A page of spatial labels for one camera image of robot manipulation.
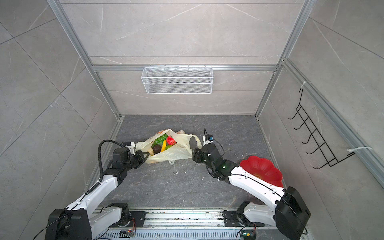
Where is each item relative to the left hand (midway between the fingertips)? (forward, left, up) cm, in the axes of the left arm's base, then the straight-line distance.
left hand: (149, 150), depth 85 cm
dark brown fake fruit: (+6, -2, -8) cm, 10 cm away
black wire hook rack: (-8, -82, +20) cm, 85 cm away
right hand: (-3, -27, +4) cm, 28 cm away
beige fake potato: (+3, +1, -7) cm, 8 cm away
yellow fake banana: (+8, -6, -9) cm, 14 cm away
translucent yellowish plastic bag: (0, -18, -2) cm, 18 cm away
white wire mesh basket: (+44, -16, +17) cm, 50 cm away
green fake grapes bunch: (+13, -3, -9) cm, 16 cm away
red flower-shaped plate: (-9, -69, -11) cm, 70 cm away
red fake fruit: (+11, -11, -7) cm, 17 cm away
